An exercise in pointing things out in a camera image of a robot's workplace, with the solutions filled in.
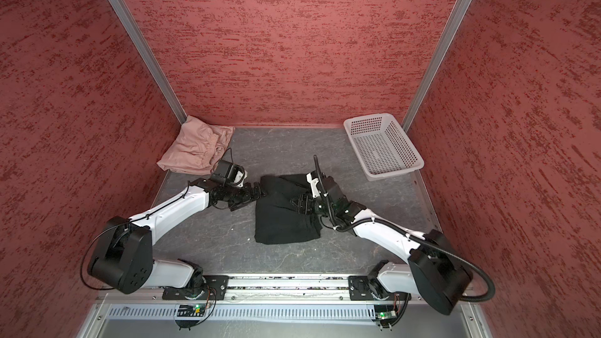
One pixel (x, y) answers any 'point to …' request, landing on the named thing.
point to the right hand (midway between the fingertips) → (296, 207)
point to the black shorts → (278, 221)
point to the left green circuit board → (191, 311)
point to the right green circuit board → (384, 312)
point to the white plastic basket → (382, 149)
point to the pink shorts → (196, 148)
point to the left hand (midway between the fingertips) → (257, 202)
